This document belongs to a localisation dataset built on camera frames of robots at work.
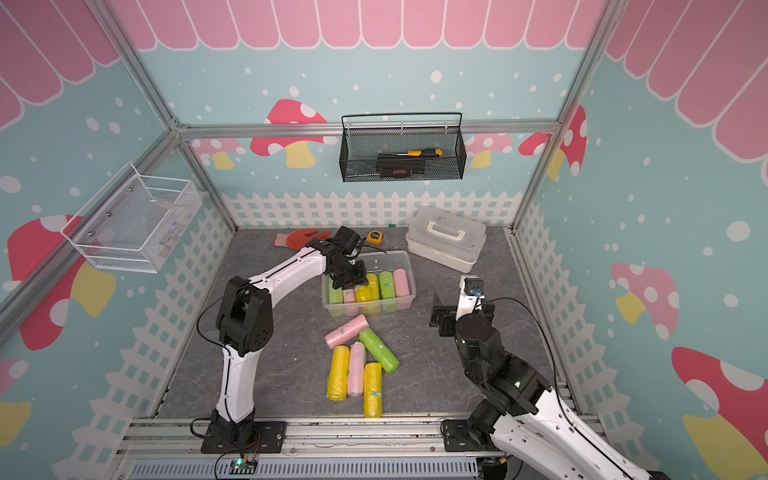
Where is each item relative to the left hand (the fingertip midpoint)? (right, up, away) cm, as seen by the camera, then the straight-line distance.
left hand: (364, 286), depth 95 cm
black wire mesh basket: (-2, +44, -1) cm, 44 cm away
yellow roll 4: (+4, -26, -17) cm, 31 cm away
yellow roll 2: (+3, +1, +4) cm, 5 cm away
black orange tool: (+10, +35, -6) cm, 37 cm away
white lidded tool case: (+27, +16, +8) cm, 33 cm away
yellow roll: (0, -3, -3) cm, 4 cm away
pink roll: (-5, -3, +1) cm, 6 cm away
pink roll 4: (-1, -22, -13) cm, 26 cm away
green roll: (-10, -3, +2) cm, 10 cm away
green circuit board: (-28, -42, -22) cm, 55 cm away
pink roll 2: (+12, -1, +2) cm, 12 cm away
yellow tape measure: (+2, +17, +21) cm, 27 cm away
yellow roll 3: (-6, -24, -14) cm, 29 cm away
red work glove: (-28, +16, +21) cm, 38 cm away
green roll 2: (+7, -2, +2) cm, 8 cm away
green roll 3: (+5, -17, -10) cm, 20 cm away
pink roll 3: (-5, -13, -6) cm, 15 cm away
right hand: (+23, 0, -26) cm, 34 cm away
